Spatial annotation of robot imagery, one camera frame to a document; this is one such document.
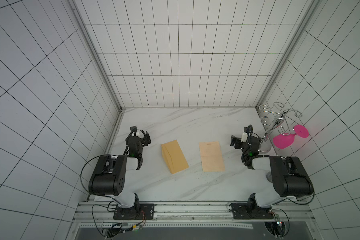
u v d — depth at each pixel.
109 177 0.46
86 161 0.46
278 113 0.78
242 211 0.73
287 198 0.49
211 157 0.92
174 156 0.92
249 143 0.71
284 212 0.69
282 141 0.83
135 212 0.67
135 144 0.70
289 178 0.46
